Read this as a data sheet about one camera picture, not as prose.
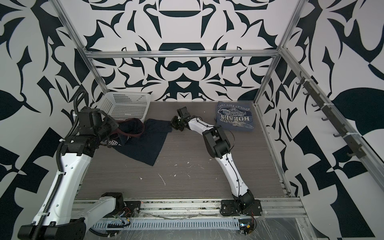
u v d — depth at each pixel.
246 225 0.71
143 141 0.98
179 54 0.94
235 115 1.09
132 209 0.74
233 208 0.74
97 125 0.52
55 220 0.36
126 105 1.09
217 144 0.65
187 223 0.71
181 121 0.86
